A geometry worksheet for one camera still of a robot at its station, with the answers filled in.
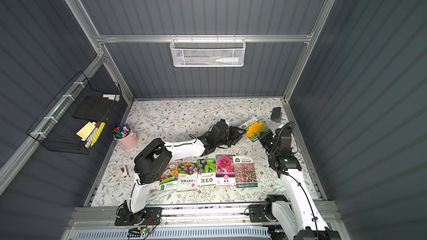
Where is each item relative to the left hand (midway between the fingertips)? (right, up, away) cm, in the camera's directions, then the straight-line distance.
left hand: (249, 135), depth 82 cm
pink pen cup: (-66, -2, +7) cm, 66 cm away
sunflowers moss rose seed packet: (-32, -22, +2) cm, 39 cm away
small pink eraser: (-67, -20, +3) cm, 70 cm away
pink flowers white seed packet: (-1, -20, +4) cm, 20 cm away
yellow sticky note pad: (-71, +3, -14) cm, 72 cm away
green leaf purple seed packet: (-22, -19, +5) cm, 29 cm away
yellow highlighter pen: (-67, +2, -13) cm, 68 cm away
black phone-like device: (+23, +11, +26) cm, 36 cm away
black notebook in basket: (-73, +13, -7) cm, 74 cm away
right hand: (+5, +2, -3) cm, 6 cm away
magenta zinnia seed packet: (-12, -19, +4) cm, 23 cm away
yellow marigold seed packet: (+3, +3, +5) cm, 7 cm away
